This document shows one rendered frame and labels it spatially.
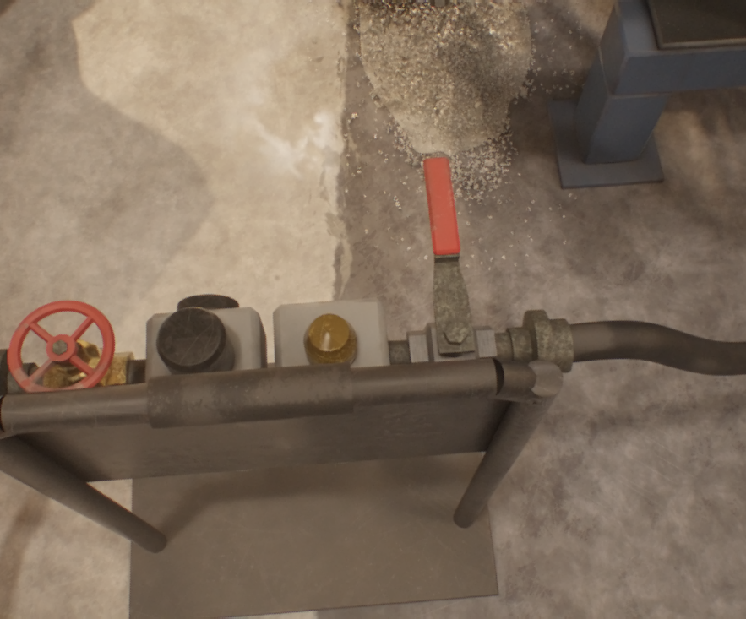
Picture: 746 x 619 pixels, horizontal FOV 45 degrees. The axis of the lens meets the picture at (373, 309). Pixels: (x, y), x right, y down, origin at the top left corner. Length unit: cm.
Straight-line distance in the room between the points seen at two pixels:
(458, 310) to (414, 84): 71
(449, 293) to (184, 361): 20
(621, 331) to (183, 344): 32
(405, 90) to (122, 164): 41
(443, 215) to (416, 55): 70
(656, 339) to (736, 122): 72
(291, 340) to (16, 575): 59
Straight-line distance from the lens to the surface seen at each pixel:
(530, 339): 68
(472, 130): 129
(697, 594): 114
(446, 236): 67
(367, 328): 66
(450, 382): 54
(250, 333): 67
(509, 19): 142
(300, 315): 67
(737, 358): 83
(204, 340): 62
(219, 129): 131
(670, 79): 115
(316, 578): 108
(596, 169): 128
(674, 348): 73
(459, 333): 64
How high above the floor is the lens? 108
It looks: 68 degrees down
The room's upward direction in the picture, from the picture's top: straight up
